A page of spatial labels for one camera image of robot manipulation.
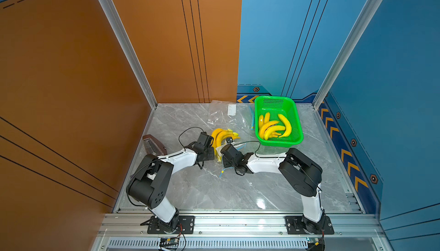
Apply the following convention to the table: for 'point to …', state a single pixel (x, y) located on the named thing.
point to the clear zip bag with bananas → (231, 114)
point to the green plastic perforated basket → (283, 105)
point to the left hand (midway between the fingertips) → (210, 150)
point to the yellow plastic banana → (267, 129)
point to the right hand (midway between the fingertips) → (226, 157)
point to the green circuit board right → (313, 240)
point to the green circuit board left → (169, 241)
